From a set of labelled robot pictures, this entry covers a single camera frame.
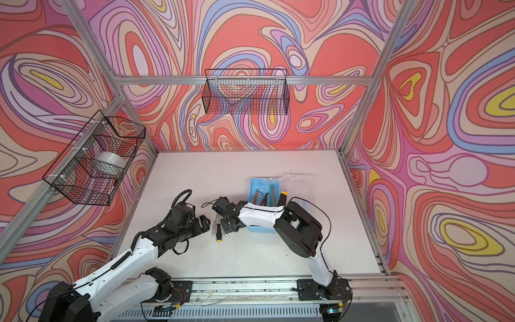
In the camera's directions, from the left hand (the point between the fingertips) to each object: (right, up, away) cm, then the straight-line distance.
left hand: (205, 223), depth 85 cm
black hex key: (+26, +9, +14) cm, 31 cm away
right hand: (+11, -4, +6) cm, 13 cm away
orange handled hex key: (+21, +9, +15) cm, 27 cm away
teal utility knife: (+29, +11, +6) cm, 32 cm away
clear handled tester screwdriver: (+8, -2, -4) cm, 10 cm away
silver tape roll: (-31, +26, -13) cm, 42 cm away
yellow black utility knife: (+34, +10, +6) cm, 35 cm away
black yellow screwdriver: (+5, -3, +4) cm, 7 cm away
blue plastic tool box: (+27, +12, +16) cm, 33 cm away
